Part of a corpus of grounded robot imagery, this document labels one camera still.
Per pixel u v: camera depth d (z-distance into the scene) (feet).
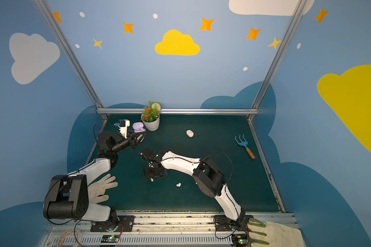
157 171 2.42
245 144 3.47
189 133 3.60
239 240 2.34
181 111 3.90
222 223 2.49
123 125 2.41
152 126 3.47
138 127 2.73
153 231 2.41
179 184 2.83
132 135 2.48
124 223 2.46
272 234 2.34
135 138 2.51
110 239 2.32
